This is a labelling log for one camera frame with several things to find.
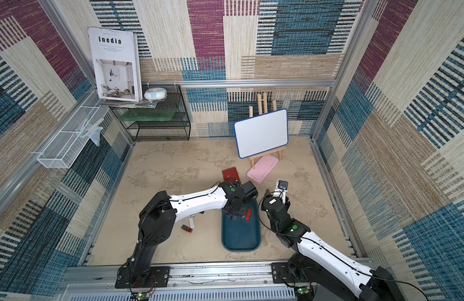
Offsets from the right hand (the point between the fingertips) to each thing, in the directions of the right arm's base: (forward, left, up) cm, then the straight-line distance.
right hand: (272, 190), depth 82 cm
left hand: (-4, +14, -11) cm, 18 cm away
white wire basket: (+7, +80, +21) cm, 83 cm away
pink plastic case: (+17, +4, -12) cm, 21 cm away
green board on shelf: (+39, +61, +11) cm, 73 cm away
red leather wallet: (+17, +18, -12) cm, 28 cm away
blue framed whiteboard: (+28, +2, +7) cm, 29 cm away
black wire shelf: (+48, +51, -7) cm, 70 cm away
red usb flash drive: (-5, +10, -11) cm, 16 cm away
